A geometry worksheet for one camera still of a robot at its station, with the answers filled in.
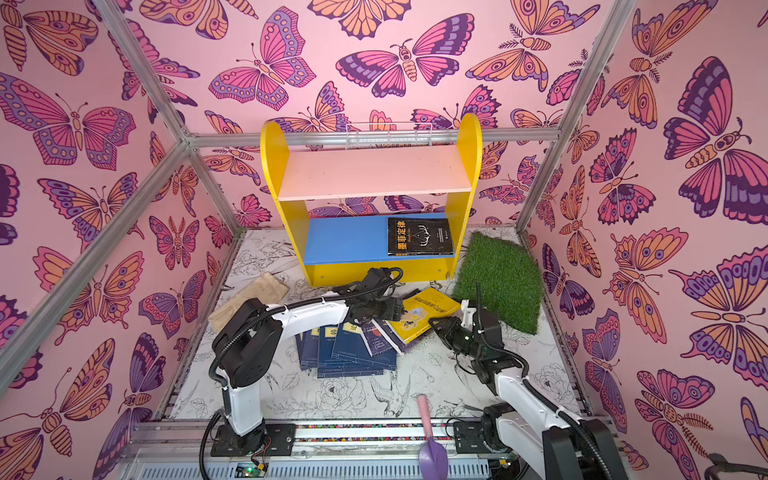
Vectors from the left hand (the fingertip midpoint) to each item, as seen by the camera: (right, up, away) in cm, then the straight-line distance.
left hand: (400, 307), depth 91 cm
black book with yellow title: (+7, +22, +7) cm, 24 cm away
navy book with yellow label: (-14, -9, -7) cm, 19 cm away
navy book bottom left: (-26, -11, -7) cm, 29 cm away
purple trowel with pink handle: (+7, -32, -22) cm, 39 cm away
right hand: (+8, -2, -7) cm, 11 cm away
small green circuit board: (-37, -36, -18) cm, 55 cm away
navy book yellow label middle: (-20, -14, -10) cm, 26 cm away
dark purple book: (-7, -9, -6) cm, 13 cm away
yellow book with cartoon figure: (+6, 0, -1) cm, 6 cm away
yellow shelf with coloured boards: (-18, +18, +5) cm, 25 cm away
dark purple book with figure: (-2, -8, -6) cm, 10 cm away
